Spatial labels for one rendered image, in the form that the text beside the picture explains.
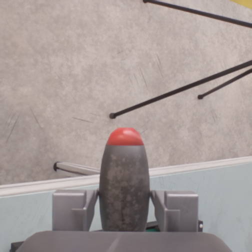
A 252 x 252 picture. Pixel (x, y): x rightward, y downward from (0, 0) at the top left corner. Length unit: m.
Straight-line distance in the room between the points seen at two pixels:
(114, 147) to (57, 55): 1.33
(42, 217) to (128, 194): 0.21
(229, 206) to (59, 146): 1.01
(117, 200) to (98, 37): 1.47
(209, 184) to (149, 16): 1.42
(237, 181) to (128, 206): 0.43
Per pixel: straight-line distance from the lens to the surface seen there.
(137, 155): 0.16
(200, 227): 0.47
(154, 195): 0.16
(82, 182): 0.37
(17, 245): 0.34
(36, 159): 1.42
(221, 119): 2.20
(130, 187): 0.16
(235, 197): 0.58
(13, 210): 0.34
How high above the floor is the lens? 1.32
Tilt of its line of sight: 53 degrees down
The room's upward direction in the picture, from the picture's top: 90 degrees clockwise
